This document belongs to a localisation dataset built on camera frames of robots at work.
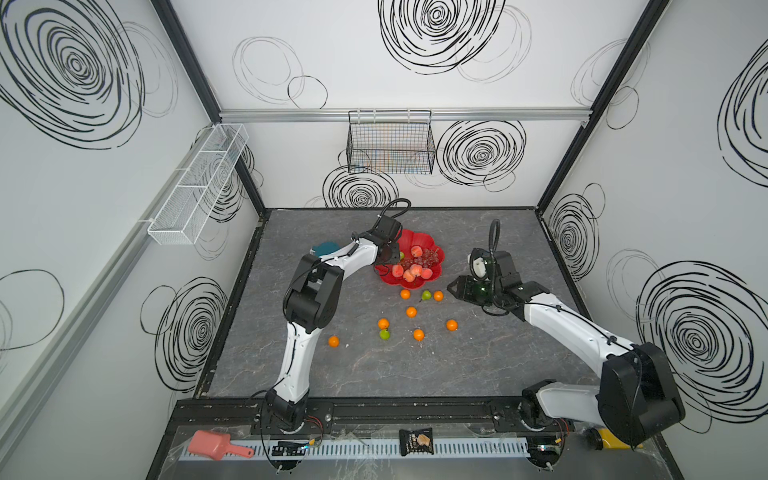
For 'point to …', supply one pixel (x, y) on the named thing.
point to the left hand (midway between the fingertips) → (394, 253)
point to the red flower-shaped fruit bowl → (409, 239)
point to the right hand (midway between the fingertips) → (449, 288)
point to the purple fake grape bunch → (428, 259)
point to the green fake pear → (426, 296)
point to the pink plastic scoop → (216, 446)
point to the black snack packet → (419, 440)
